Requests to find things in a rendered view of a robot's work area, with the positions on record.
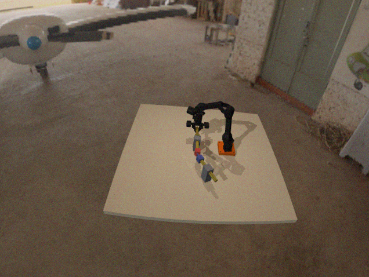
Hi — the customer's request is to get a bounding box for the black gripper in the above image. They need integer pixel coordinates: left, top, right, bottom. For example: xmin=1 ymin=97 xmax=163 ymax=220
xmin=186 ymin=118 xmax=209 ymax=132

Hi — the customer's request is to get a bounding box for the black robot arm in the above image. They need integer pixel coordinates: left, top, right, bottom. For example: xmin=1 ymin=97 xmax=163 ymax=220
xmin=186 ymin=101 xmax=234 ymax=152

